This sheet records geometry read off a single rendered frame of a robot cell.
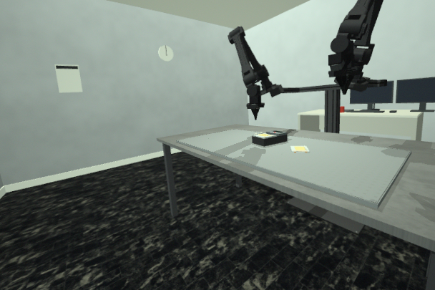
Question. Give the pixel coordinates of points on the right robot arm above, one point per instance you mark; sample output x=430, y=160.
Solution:
x=250, y=77

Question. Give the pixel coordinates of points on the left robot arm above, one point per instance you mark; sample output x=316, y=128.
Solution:
x=357, y=23

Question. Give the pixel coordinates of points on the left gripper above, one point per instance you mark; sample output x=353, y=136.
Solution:
x=345, y=74

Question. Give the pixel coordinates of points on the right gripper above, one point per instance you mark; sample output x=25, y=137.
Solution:
x=256, y=109

